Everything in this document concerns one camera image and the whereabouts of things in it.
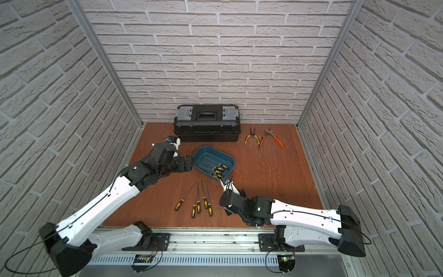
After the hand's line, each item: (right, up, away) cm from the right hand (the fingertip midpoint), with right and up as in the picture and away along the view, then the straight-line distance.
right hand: (228, 196), depth 75 cm
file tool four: (-12, -4, +11) cm, 17 cm away
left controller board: (-38, -26, -2) cm, 46 cm away
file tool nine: (-7, +7, +20) cm, 22 cm away
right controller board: (+24, -26, -4) cm, 36 cm away
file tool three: (-15, -7, +10) cm, 19 cm away
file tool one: (-24, -6, +10) cm, 27 cm away
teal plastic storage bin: (-9, +12, +24) cm, 28 cm away
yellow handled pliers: (+14, +28, +38) cm, 49 cm away
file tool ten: (-5, +8, +21) cm, 23 cm away
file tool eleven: (-5, +11, +23) cm, 26 cm away
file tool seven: (-6, +6, +18) cm, 20 cm away
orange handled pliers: (+29, +31, +40) cm, 58 cm away
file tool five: (-9, -7, +9) cm, 15 cm away
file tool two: (-17, -8, +8) cm, 20 cm away
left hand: (-18, +18, 0) cm, 25 cm away
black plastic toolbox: (-12, +35, +23) cm, 43 cm away
